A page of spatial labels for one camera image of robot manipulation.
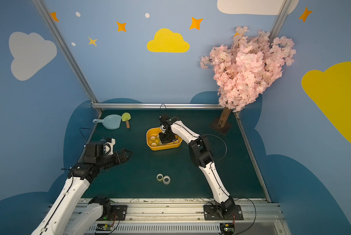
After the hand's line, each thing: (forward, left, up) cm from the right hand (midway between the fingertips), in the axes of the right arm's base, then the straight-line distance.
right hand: (165, 140), depth 101 cm
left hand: (-19, +18, +14) cm, 30 cm away
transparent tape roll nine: (-26, -4, -2) cm, 27 cm away
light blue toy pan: (+17, +46, -3) cm, 49 cm away
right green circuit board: (-48, -37, -5) cm, 61 cm away
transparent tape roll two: (+4, +6, -1) cm, 7 cm away
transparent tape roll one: (+2, +9, -1) cm, 10 cm away
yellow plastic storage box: (-1, +8, -1) cm, 8 cm away
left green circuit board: (-51, +25, -3) cm, 57 cm away
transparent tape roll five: (-4, +8, 0) cm, 8 cm away
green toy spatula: (+22, +35, -3) cm, 42 cm away
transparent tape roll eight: (-25, 0, -2) cm, 25 cm away
